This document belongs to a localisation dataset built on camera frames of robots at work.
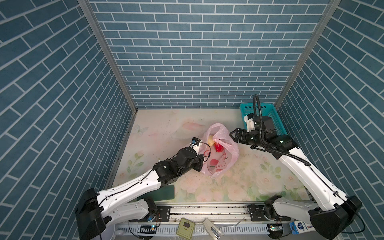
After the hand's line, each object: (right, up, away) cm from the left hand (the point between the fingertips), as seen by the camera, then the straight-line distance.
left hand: (204, 156), depth 74 cm
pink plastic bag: (+7, -7, +14) cm, 17 cm away
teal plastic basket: (+50, +27, +38) cm, 68 cm away
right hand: (+15, +12, 0) cm, 19 cm away
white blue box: (+44, -32, -5) cm, 54 cm away
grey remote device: (+5, -34, -7) cm, 35 cm away
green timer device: (-9, -32, -6) cm, 34 cm away
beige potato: (+5, +5, +19) cm, 20 cm away
